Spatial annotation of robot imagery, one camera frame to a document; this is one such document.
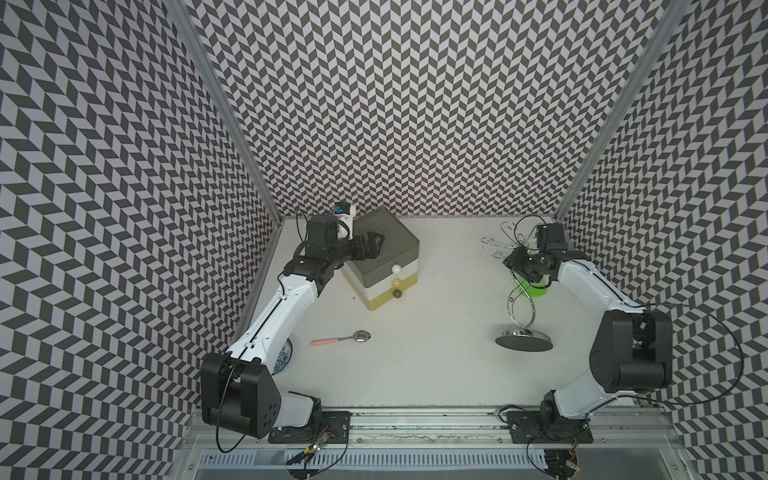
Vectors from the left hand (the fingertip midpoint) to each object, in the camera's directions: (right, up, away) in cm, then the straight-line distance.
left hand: (370, 239), depth 80 cm
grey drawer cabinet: (+6, -8, +2) cm, 11 cm away
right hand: (+42, -9, +10) cm, 44 cm away
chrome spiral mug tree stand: (+46, -22, +12) cm, 52 cm away
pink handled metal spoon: (-3, -29, +9) cm, 31 cm away
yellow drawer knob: (+7, -13, +8) cm, 16 cm away
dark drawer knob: (+7, -17, +13) cm, 23 cm away
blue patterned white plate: (-24, -33, +2) cm, 41 cm away
